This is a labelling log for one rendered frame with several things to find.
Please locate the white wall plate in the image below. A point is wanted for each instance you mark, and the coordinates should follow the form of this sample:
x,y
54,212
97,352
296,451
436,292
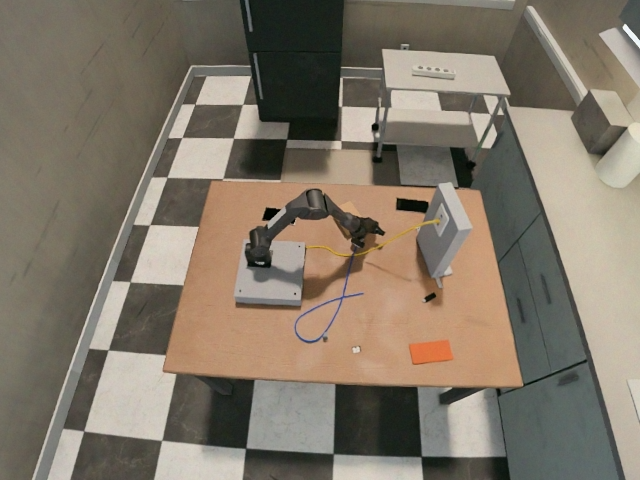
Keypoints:
x,y
441,212

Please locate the orange flat rectangular block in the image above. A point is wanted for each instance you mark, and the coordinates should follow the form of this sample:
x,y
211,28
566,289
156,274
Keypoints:
x,y
430,351

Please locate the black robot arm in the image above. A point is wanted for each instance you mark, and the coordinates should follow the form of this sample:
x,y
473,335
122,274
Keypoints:
x,y
309,206

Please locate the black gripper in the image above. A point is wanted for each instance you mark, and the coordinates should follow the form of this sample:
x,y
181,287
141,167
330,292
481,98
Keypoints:
x,y
375,226

